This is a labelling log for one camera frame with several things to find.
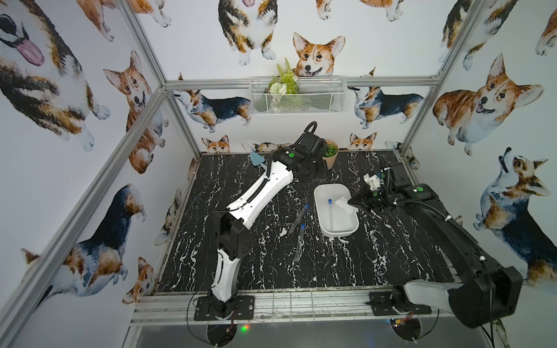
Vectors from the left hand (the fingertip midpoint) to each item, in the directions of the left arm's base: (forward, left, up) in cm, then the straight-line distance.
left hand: (329, 173), depth 79 cm
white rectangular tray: (-6, -5, -26) cm, 27 cm away
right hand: (-10, -5, -3) cm, 11 cm away
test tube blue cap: (-18, +11, -26) cm, 33 cm away
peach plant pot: (+24, -6, -15) cm, 29 cm away
